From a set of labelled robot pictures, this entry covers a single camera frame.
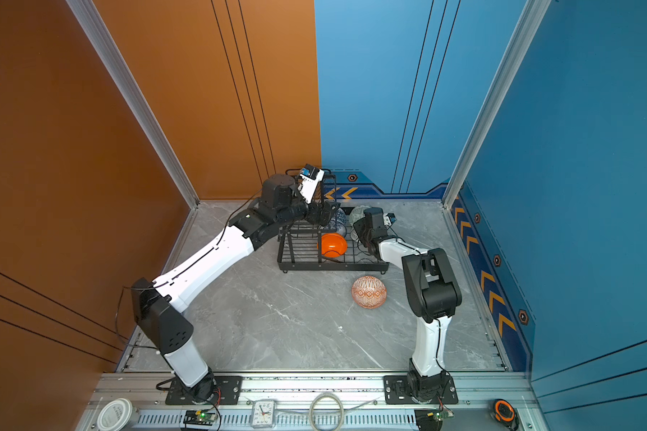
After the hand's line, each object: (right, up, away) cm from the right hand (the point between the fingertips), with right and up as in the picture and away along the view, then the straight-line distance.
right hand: (353, 222), depth 101 cm
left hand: (-9, +7, -26) cm, 28 cm away
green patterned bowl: (+2, +4, +8) cm, 9 cm away
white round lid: (-61, -48, -35) cm, 86 cm away
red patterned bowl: (+5, -24, -9) cm, 26 cm away
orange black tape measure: (+36, -49, -33) cm, 70 cm away
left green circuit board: (-43, -52, -30) cm, 74 cm away
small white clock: (-26, -50, -32) cm, 65 cm away
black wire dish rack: (-18, -9, +5) cm, 21 cm away
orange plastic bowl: (-8, -9, -1) cm, 12 cm away
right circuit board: (+21, -50, -32) cm, 63 cm away
